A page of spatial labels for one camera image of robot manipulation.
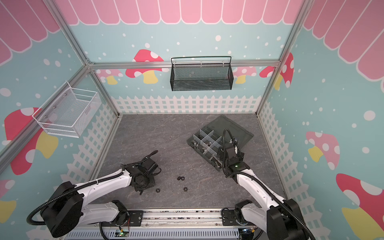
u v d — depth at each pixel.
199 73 0.95
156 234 0.71
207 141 1.03
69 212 0.41
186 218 0.76
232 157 0.64
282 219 0.40
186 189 0.83
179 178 0.87
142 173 0.64
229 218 0.74
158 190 0.83
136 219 0.74
